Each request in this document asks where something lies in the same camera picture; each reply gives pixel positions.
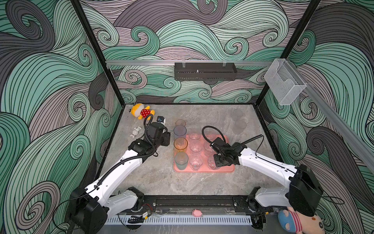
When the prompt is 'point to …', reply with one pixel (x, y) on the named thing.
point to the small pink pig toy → (196, 213)
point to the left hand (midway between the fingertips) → (165, 132)
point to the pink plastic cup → (180, 122)
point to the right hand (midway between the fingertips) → (219, 161)
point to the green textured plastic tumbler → (181, 159)
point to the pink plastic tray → (193, 153)
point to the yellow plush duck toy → (139, 110)
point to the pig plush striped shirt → (293, 221)
